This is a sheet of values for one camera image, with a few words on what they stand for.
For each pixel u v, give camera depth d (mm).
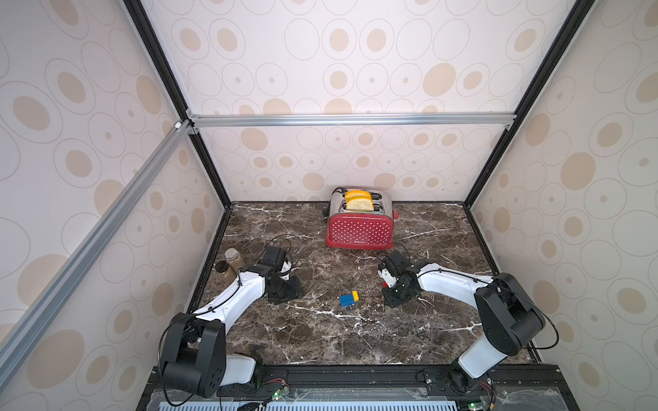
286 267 739
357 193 947
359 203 925
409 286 665
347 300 890
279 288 728
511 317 454
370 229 942
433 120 1642
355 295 875
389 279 813
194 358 414
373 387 730
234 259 897
